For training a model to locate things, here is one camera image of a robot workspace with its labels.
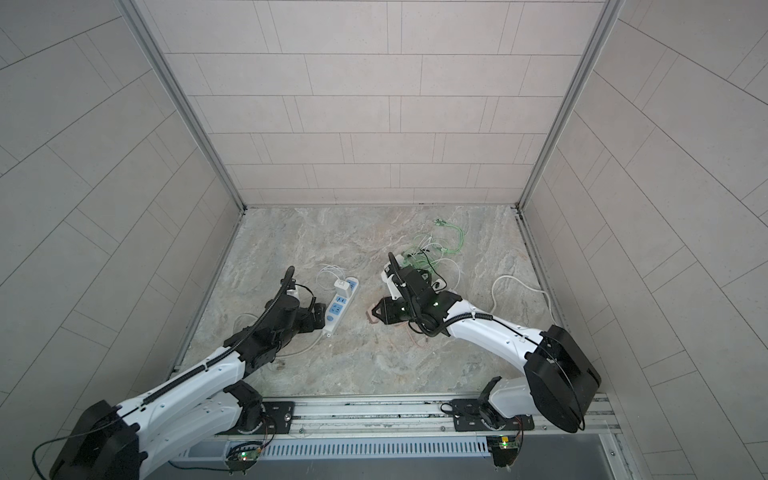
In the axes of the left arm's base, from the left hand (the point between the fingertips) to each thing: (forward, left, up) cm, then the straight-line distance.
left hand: (322, 304), depth 85 cm
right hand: (-5, -16, +4) cm, 17 cm away
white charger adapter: (+5, -5, +2) cm, 7 cm away
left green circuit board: (-35, +12, -2) cm, 37 cm away
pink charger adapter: (-6, -15, +4) cm, 16 cm away
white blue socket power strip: (+1, -4, -3) cm, 5 cm away
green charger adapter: (+12, -27, +4) cm, 30 cm away
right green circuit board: (-33, -46, -5) cm, 57 cm away
